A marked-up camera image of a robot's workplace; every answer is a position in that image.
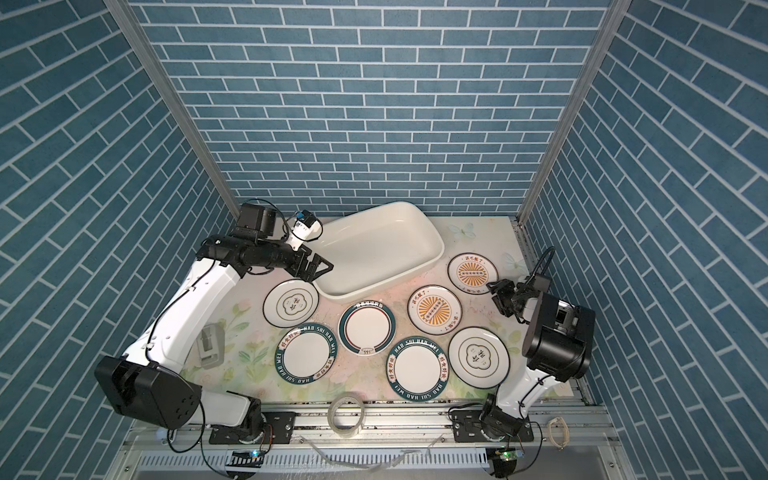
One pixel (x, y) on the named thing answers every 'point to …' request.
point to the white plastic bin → (372, 247)
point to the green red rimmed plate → (367, 328)
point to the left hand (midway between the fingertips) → (320, 257)
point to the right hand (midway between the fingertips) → (491, 285)
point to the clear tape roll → (346, 414)
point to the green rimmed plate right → (418, 368)
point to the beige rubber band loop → (567, 438)
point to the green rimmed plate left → (306, 354)
